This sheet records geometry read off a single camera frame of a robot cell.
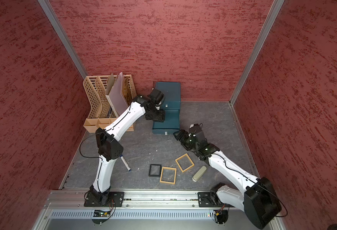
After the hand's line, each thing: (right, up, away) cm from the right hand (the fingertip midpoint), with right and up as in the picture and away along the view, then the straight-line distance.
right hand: (175, 139), depth 81 cm
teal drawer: (-3, +6, +22) cm, 23 cm away
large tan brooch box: (+6, -16, +7) cm, 19 cm away
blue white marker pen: (-29, -17, +4) cm, 34 cm away
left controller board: (-41, -37, -9) cm, 56 cm away
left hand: (-10, +11, +6) cm, 16 cm away
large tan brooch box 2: (-4, -22, +2) cm, 23 cm away
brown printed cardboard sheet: (-44, +37, +14) cm, 59 cm away
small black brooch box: (-12, -19, +3) cm, 23 cm away
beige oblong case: (+15, -20, 0) cm, 25 cm away
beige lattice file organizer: (-54, +14, +22) cm, 60 cm away
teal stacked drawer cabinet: (-2, +19, +11) cm, 22 cm away
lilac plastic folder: (-37, +25, +8) cm, 46 cm away
